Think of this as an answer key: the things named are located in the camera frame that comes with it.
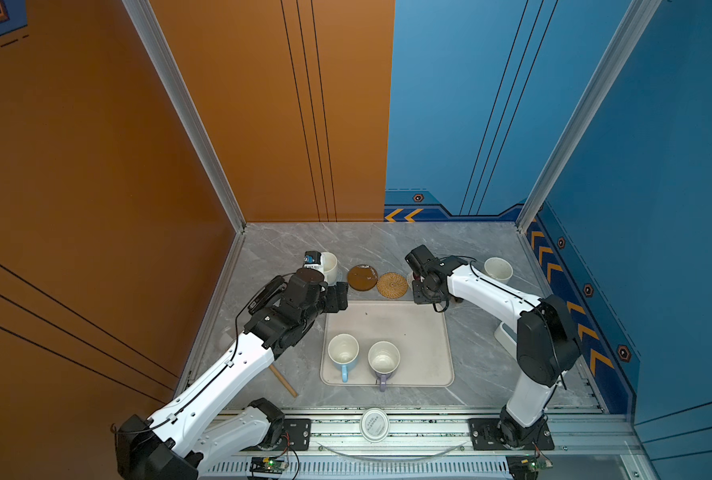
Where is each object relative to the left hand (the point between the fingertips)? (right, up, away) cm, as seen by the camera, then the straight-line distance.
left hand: (336, 282), depth 77 cm
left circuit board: (-16, -43, -6) cm, 46 cm away
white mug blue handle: (+1, -20, +8) cm, 22 cm away
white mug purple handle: (+13, -23, +8) cm, 27 cm away
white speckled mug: (+51, +3, +20) cm, 55 cm away
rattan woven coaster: (+17, -4, +26) cm, 31 cm away
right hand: (+25, -6, +14) cm, 29 cm away
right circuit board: (+46, -43, -7) cm, 63 cm away
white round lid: (+10, -33, -7) cm, 35 cm away
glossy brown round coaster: (+6, -1, +26) cm, 27 cm away
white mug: (-4, +4, +20) cm, 21 cm away
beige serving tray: (+24, -17, +18) cm, 34 cm away
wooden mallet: (-12, -30, +4) cm, 33 cm away
